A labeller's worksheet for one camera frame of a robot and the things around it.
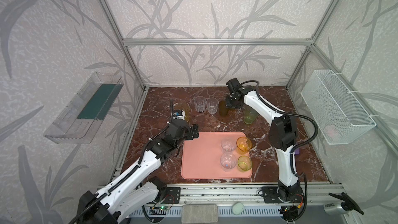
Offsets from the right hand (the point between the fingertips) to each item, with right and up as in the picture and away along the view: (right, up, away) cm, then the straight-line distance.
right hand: (229, 100), depth 97 cm
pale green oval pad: (0, -49, -27) cm, 56 cm away
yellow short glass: (+7, -26, -8) cm, 28 cm away
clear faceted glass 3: (-2, -27, -8) cm, 28 cm away
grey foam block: (-17, -50, -30) cm, 60 cm away
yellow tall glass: (-30, -5, +13) cm, 33 cm away
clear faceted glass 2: (-10, -3, +9) cm, 14 cm away
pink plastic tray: (-17, -32, -12) cm, 38 cm away
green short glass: (+6, -34, -14) cm, 38 cm away
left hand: (-21, -11, -18) cm, 30 cm away
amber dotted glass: (-3, -6, +5) cm, 8 cm away
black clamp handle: (+40, -39, -39) cm, 68 cm away
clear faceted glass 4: (-2, -33, -13) cm, 36 cm away
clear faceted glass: (-19, -2, +11) cm, 22 cm away
